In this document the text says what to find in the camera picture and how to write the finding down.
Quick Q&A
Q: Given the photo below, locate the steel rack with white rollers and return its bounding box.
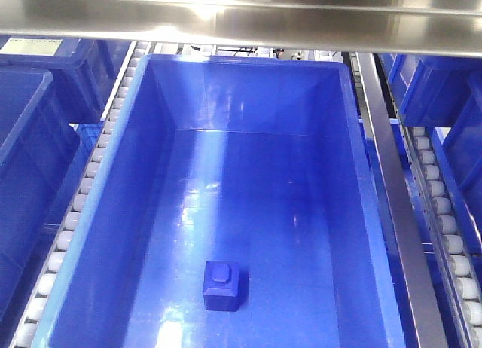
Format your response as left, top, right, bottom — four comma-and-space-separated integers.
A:
0, 0, 482, 348

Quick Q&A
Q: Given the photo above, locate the large blue plastic bin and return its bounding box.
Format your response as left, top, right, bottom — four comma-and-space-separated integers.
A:
32, 53, 407, 348

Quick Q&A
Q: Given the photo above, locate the blue bottle-shaped plastic box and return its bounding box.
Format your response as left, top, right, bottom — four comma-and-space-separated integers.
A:
202, 260, 241, 313

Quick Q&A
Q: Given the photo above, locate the row of blue bins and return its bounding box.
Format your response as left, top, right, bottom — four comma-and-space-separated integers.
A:
0, 37, 482, 322

